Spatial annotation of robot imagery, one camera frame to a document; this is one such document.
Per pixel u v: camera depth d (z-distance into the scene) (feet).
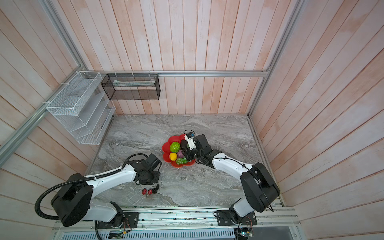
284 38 2.56
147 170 2.24
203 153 2.21
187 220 2.45
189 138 2.56
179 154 3.04
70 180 1.45
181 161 2.96
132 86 3.45
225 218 2.40
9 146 1.70
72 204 1.37
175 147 3.07
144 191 2.68
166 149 3.20
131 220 2.41
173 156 3.03
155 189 2.68
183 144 3.22
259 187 1.44
